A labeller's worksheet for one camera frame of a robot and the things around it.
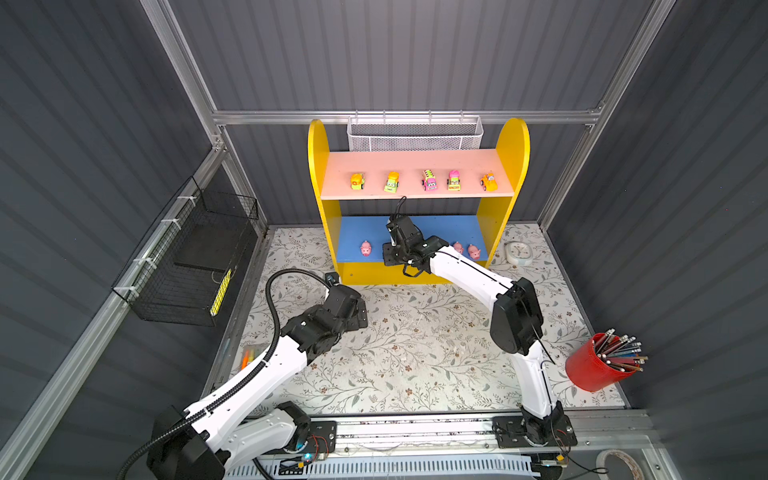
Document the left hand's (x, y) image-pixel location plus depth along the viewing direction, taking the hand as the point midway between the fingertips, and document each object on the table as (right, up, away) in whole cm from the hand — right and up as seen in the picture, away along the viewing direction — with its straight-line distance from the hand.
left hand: (348, 309), depth 80 cm
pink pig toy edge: (+4, +17, +12) cm, 21 cm away
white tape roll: (+68, -34, -12) cm, 77 cm away
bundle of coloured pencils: (+70, -10, -6) cm, 71 cm away
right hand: (+11, +15, +13) cm, 23 cm away
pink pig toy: (+37, +16, +12) cm, 42 cm away
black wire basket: (-41, +10, -7) cm, 43 cm away
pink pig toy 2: (+33, +17, +13) cm, 40 cm away
